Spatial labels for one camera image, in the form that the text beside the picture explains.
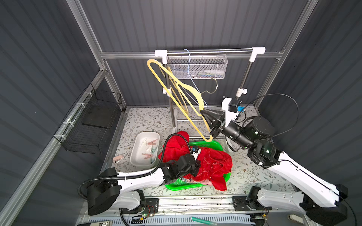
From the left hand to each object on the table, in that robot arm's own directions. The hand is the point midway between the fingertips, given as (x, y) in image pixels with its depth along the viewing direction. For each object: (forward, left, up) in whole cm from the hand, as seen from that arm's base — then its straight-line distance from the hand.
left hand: (201, 165), depth 76 cm
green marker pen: (-24, 0, -11) cm, 27 cm away
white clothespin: (+22, +37, -11) cm, 44 cm away
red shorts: (-2, -6, +7) cm, 9 cm away
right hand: (+5, +2, +39) cm, 39 cm away
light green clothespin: (+15, +30, -10) cm, 35 cm away
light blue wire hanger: (+54, +6, +23) cm, 59 cm away
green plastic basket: (-7, +11, -12) cm, 17 cm away
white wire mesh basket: (+75, -3, +16) cm, 76 cm away
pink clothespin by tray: (+8, +52, -8) cm, 53 cm away
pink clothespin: (+21, +32, -11) cm, 40 cm away
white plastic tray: (+16, +36, -10) cm, 40 cm away
